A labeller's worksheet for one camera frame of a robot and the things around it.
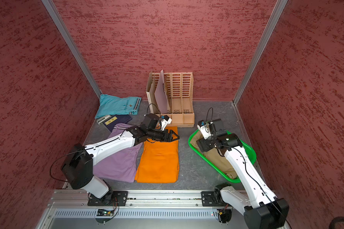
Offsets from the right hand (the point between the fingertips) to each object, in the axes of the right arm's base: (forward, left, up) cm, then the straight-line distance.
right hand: (205, 142), depth 78 cm
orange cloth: (-5, +27, -14) cm, 31 cm away
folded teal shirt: (+42, +70, -12) cm, 83 cm away
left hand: (+2, +17, 0) cm, 17 cm away
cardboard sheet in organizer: (+29, +31, +14) cm, 45 cm away
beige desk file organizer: (+52, +14, -4) cm, 54 cm away
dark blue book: (+26, +67, -14) cm, 73 cm away
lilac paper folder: (+41, +27, -1) cm, 49 cm away
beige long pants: (-3, -6, -11) cm, 13 cm away
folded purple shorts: (-7, +50, -14) cm, 53 cm away
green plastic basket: (-18, -15, -9) cm, 24 cm away
